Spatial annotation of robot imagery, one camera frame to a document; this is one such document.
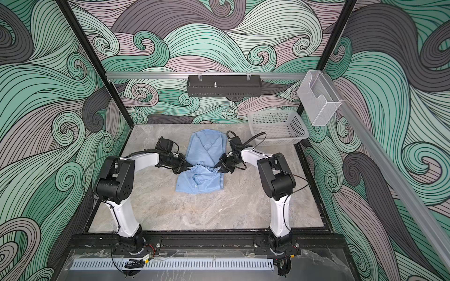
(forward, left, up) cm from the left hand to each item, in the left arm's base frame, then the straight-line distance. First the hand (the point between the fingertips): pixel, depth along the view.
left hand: (194, 164), depth 94 cm
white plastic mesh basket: (+33, -57, -4) cm, 66 cm away
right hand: (-2, -11, 0) cm, 12 cm away
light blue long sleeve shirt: (+12, -5, -3) cm, 14 cm away
